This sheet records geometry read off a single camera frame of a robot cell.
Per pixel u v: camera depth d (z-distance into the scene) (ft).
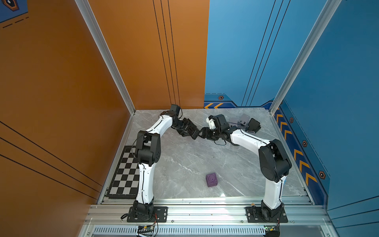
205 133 2.72
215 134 2.60
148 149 1.95
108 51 2.85
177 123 2.84
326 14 2.34
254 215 2.38
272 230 2.33
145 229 2.37
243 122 3.48
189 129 3.15
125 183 2.65
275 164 1.65
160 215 2.42
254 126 3.27
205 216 2.47
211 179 2.64
